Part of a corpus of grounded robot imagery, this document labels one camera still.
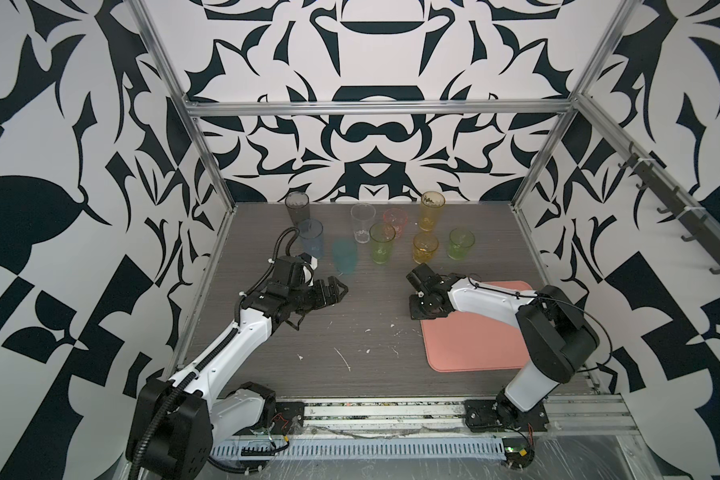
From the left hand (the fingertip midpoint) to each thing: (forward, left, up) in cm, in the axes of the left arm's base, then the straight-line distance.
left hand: (337, 288), depth 81 cm
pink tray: (-11, -36, -13) cm, 40 cm away
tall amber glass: (+39, -34, -9) cm, 53 cm away
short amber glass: (+22, -29, -11) cm, 38 cm away
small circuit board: (-36, -42, -15) cm, 57 cm away
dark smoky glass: (+37, +15, -5) cm, 40 cm away
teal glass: (+21, -2, -14) cm, 25 cm away
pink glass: (+35, -21, -11) cm, 42 cm away
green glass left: (+17, -13, 0) cm, 21 cm away
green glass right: (+20, -39, -5) cm, 44 cm away
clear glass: (+29, -8, -4) cm, 30 cm away
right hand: (-1, -23, -13) cm, 27 cm away
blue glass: (+31, +11, -14) cm, 36 cm away
